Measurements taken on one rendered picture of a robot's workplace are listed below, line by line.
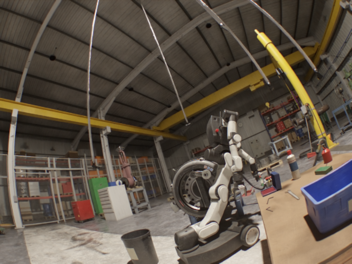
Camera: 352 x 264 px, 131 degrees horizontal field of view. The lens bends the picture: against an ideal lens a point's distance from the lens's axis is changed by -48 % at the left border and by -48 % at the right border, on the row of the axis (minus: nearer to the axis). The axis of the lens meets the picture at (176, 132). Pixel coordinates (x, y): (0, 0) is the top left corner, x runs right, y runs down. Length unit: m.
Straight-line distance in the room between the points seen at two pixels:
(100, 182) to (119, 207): 3.75
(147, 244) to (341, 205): 1.47
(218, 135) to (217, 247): 1.05
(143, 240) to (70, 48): 8.54
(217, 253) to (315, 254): 0.97
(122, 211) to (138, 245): 4.00
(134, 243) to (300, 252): 1.33
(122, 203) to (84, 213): 1.84
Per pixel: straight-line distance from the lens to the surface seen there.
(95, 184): 8.75
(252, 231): 1.46
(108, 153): 10.20
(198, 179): 1.86
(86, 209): 6.64
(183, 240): 1.34
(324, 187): 0.69
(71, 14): 8.09
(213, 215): 1.44
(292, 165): 1.25
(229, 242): 1.38
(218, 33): 11.28
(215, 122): 1.64
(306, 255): 0.49
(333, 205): 0.51
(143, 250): 1.59
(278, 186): 1.16
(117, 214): 5.37
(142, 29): 8.86
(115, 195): 5.41
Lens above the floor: 0.79
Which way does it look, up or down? 17 degrees up
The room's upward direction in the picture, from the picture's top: 18 degrees counter-clockwise
